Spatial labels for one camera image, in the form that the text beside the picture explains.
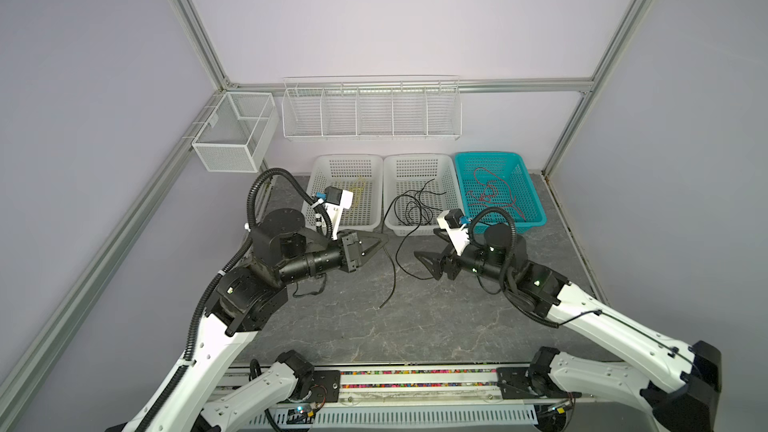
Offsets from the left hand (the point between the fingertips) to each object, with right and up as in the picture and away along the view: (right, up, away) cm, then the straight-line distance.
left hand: (386, 247), depth 54 cm
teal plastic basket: (+46, +22, +61) cm, 80 cm away
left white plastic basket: (-12, +19, +54) cm, 59 cm away
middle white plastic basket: (+10, +13, +61) cm, 64 cm away
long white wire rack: (-6, +40, +44) cm, 60 cm away
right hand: (+9, -1, +14) cm, 17 cm away
